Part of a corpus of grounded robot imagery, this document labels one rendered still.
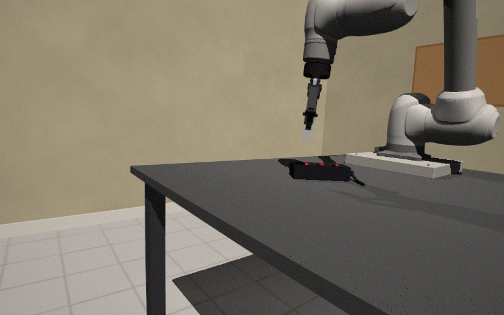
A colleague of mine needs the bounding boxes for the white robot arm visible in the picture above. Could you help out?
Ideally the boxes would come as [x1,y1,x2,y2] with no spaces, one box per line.
[303,0,500,161]

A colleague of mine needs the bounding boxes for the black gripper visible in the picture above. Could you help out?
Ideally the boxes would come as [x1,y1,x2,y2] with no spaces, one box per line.
[302,61,331,142]

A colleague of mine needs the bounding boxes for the black power strip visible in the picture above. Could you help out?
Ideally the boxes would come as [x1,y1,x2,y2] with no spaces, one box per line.
[290,162,365,186]

